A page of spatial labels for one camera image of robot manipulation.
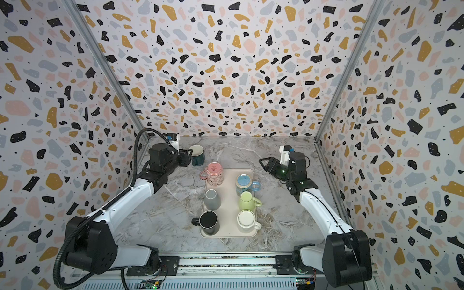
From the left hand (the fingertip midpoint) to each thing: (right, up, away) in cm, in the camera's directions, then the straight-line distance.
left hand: (187, 147), depth 83 cm
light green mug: (+27, -25, +1) cm, 37 cm away
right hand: (+33, -6, -3) cm, 33 cm away
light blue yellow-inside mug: (+26, -17, +5) cm, 32 cm away
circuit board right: (+50, -54, -11) cm, 74 cm away
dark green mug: (+1, -4, +17) cm, 17 cm away
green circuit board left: (-11, -54, -12) cm, 57 cm away
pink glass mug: (+11, -13, +8) cm, 18 cm away
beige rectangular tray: (+18, -30, +8) cm, 36 cm away
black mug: (+11, -32, -6) cm, 34 cm away
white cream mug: (+27, -33, -4) cm, 42 cm away
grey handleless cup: (+11, -26, +5) cm, 29 cm away
